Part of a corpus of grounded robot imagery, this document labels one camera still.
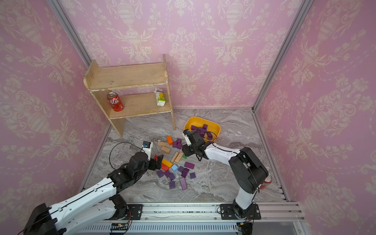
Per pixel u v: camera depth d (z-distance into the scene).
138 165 0.60
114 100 0.83
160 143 1.00
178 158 0.92
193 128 1.06
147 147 0.70
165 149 0.96
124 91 1.10
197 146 0.71
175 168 0.87
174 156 0.92
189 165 0.90
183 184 0.83
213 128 1.06
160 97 0.92
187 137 0.75
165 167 0.87
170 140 1.00
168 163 0.90
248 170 0.47
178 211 0.76
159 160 0.75
